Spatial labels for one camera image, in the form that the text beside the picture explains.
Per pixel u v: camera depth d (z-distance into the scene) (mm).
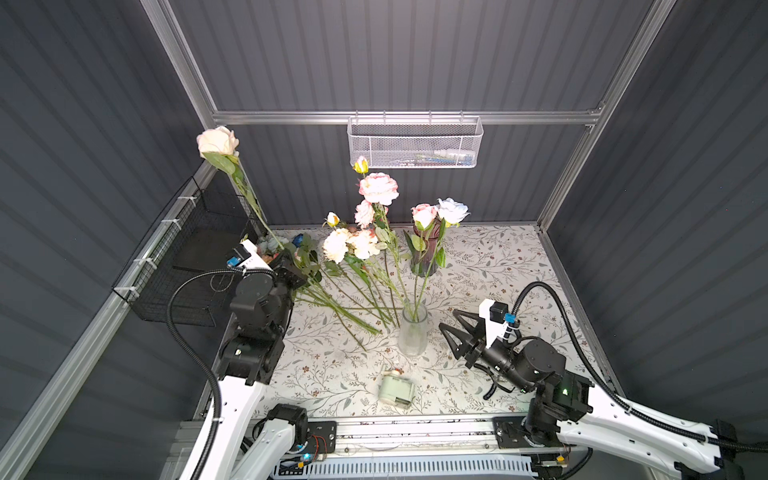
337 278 1051
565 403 516
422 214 644
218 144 575
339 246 618
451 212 630
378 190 560
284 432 606
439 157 912
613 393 828
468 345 567
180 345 464
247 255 536
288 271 561
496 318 546
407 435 754
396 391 766
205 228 824
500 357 568
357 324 934
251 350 467
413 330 806
